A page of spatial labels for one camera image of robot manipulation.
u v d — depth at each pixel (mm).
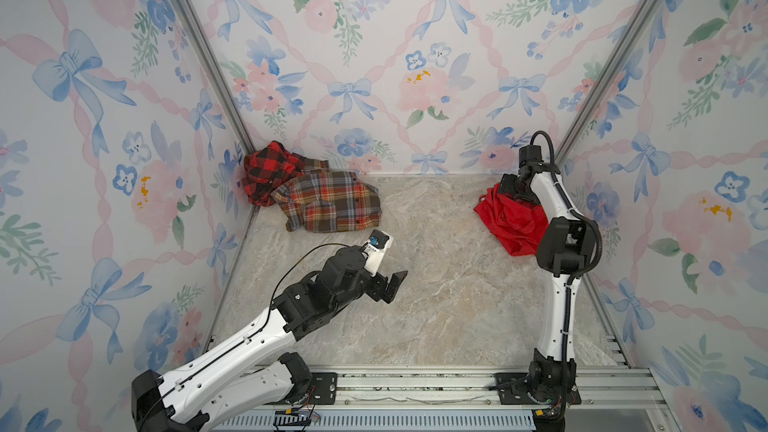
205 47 822
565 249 636
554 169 774
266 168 1065
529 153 859
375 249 587
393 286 625
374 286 615
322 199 1005
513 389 733
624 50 831
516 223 945
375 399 733
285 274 548
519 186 837
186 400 398
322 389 746
